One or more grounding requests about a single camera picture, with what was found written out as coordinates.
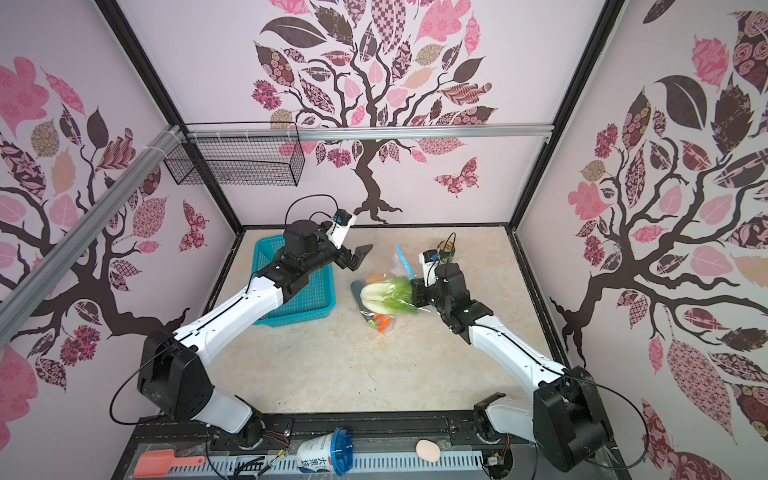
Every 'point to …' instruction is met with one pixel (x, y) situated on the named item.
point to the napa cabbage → (393, 296)
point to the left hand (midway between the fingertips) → (358, 238)
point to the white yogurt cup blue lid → (326, 453)
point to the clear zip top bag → (399, 266)
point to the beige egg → (427, 450)
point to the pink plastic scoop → (158, 463)
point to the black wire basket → (269, 153)
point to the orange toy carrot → (381, 322)
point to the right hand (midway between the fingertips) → (414, 277)
